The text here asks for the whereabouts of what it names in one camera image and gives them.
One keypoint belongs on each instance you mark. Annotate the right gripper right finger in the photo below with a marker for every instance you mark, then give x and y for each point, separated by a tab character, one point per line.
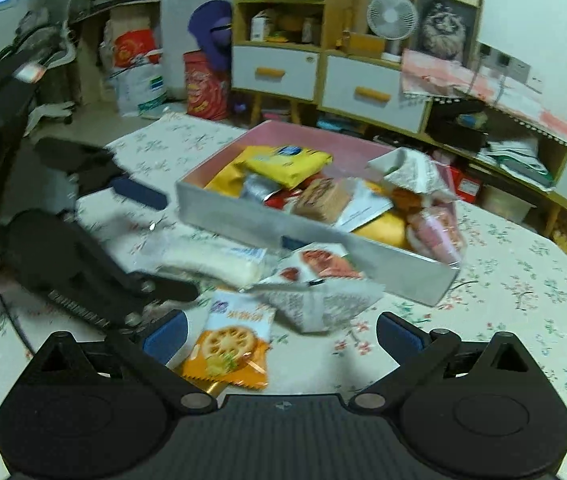
419	355

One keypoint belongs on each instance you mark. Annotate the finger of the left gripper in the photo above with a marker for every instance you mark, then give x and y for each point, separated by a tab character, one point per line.
140	193
160	288

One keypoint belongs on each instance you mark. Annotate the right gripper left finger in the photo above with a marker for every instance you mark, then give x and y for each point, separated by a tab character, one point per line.
146	353

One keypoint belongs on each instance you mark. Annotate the orange lotus cracker pack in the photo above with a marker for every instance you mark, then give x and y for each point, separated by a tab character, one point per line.
233	345

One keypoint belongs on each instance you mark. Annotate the large yellow snack bag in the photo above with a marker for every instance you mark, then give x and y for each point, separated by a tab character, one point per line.
230	180

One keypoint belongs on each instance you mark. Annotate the long white rice cracker pack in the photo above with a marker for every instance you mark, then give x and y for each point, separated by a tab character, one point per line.
239	267

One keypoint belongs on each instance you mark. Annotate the white newsprint nut bag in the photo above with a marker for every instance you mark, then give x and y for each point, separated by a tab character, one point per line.
318	288

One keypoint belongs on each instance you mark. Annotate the pink clear pastry pack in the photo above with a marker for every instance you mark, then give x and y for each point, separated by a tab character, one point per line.
434	233

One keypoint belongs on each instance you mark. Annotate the red shiny candy pack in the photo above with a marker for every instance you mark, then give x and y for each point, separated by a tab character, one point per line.
261	190

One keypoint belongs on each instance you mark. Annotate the yellow blue biscuit pack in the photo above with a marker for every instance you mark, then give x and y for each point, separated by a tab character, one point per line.
288	165

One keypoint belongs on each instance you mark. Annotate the white text snack pack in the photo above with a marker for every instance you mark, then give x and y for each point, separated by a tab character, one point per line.
364	206

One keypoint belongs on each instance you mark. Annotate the brown wafer clear pack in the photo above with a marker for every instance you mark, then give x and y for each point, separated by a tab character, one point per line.
323	200

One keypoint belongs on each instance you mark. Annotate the white newsprint green bag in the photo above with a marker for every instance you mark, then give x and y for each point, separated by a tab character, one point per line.
413	171

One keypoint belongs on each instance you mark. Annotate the pink silver cardboard box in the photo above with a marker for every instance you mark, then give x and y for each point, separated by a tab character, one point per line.
403	272

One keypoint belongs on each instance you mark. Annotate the floral tablecloth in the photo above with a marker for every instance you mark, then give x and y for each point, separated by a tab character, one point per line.
511	278

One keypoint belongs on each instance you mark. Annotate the red drum gift box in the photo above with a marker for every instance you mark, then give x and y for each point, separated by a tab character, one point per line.
206	89

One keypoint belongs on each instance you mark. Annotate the white rice sack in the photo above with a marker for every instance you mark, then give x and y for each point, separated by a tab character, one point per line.
137	73

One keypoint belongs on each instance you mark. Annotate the clear plastic storage bin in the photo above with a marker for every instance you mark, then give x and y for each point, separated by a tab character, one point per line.
504	204

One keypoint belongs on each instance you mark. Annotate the red storage box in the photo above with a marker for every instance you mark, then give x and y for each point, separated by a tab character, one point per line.
466	188

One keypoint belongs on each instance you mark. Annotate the long wooden tv bench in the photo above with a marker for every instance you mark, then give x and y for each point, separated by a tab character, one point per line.
525	163

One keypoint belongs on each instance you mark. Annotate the tall wooden shelf cabinet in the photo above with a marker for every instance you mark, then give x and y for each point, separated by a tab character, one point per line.
280	50

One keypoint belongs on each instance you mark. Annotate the black bag on shelf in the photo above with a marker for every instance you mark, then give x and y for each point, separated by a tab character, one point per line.
459	123

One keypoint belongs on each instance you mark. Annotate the low wooden drawer cabinet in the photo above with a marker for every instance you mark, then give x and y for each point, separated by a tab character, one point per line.
371	92

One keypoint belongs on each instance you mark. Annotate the pink checked cloth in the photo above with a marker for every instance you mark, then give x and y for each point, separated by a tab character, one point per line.
426	77

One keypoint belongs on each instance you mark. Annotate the white desk fan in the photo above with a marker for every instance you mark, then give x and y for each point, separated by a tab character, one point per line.
392	20

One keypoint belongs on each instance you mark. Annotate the framed cat picture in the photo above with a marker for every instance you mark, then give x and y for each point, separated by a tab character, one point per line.
447	29

